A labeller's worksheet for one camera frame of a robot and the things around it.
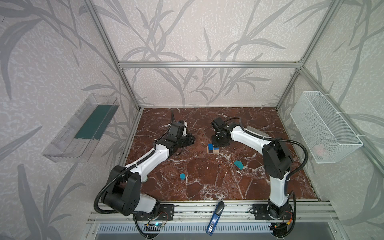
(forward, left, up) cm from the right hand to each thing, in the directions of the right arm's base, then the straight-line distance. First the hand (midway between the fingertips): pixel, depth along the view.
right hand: (214, 140), depth 94 cm
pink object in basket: (-14, -51, +14) cm, 54 cm away
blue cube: (-4, -1, -3) cm, 6 cm away
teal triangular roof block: (-14, -14, -5) cm, 21 cm away
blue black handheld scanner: (-42, +2, -1) cm, 42 cm away
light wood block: (-6, -1, -4) cm, 7 cm away
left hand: (-1, +11, +9) cm, 14 cm away
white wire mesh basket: (-16, -45, +27) cm, 55 cm away
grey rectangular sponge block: (+10, -30, -5) cm, 32 cm away
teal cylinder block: (-21, +19, -5) cm, 29 cm away
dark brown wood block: (-6, +3, -4) cm, 7 cm away
